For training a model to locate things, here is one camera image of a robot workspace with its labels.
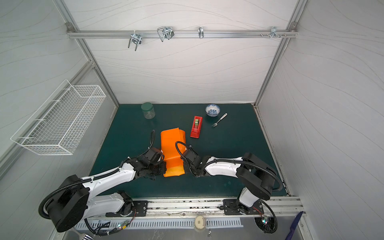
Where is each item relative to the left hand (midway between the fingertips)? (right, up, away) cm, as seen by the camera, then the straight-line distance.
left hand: (169, 167), depth 85 cm
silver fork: (+30, +24, +23) cm, 44 cm away
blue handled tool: (+63, -23, -15) cm, 69 cm away
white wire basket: (-48, +26, -17) cm, 57 cm away
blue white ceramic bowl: (+29, +35, +30) cm, 54 cm away
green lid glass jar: (-19, +34, +20) cm, 43 cm away
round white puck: (+17, -15, -24) cm, 33 cm away
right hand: (+11, +3, +2) cm, 12 cm away
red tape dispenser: (+16, +22, +13) cm, 31 cm away
